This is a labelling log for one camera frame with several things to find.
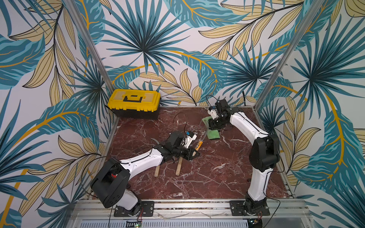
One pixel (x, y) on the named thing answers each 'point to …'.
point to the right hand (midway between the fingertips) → (210, 126)
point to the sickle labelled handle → (197, 147)
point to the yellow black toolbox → (135, 104)
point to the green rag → (212, 134)
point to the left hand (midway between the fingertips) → (197, 155)
